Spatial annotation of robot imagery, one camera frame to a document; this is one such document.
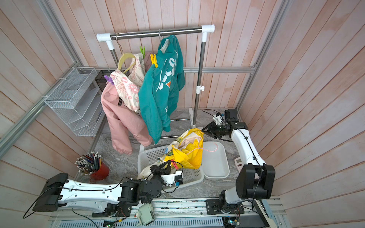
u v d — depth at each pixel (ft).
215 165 2.91
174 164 2.15
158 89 1.98
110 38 1.76
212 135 2.40
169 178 1.94
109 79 1.83
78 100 2.39
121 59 1.91
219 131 2.34
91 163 2.54
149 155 2.83
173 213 2.40
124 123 2.26
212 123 2.41
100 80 2.94
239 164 2.88
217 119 2.56
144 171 2.33
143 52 2.25
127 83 1.93
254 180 1.39
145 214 2.21
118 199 1.58
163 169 2.01
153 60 1.76
